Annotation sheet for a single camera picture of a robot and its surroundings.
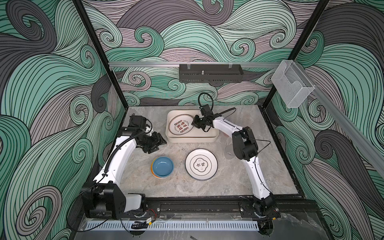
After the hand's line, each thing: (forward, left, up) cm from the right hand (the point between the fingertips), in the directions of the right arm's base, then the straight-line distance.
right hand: (191, 122), depth 104 cm
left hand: (-24, +15, +13) cm, 31 cm away
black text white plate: (-29, -7, -3) cm, 30 cm away
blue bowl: (-34, +15, +4) cm, 38 cm away
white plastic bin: (-8, -4, -4) cm, 10 cm away
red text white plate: (+1, +7, -3) cm, 8 cm away
